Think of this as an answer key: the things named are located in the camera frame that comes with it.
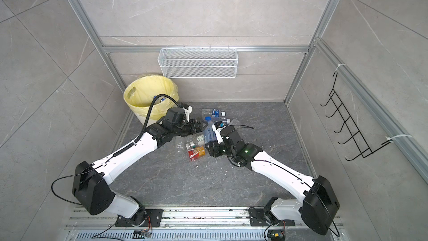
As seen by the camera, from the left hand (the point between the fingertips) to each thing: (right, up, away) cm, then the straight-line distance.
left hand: (203, 122), depth 79 cm
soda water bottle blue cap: (+3, -5, -3) cm, 6 cm away
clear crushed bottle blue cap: (+10, 0, +28) cm, 30 cm away
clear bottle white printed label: (-4, -11, +14) cm, 18 cm away
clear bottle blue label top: (+6, +5, +28) cm, 29 cm away
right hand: (+3, -10, -1) cm, 10 cm away
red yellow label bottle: (-6, -17, +9) cm, 20 cm away
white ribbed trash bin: (-39, +16, +17) cm, 46 cm away
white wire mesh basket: (-5, +36, +22) cm, 42 cm away
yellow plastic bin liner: (-39, +16, +17) cm, 46 cm away
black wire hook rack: (+62, -5, -15) cm, 63 cm away
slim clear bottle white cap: (-15, -15, +15) cm, 26 cm away
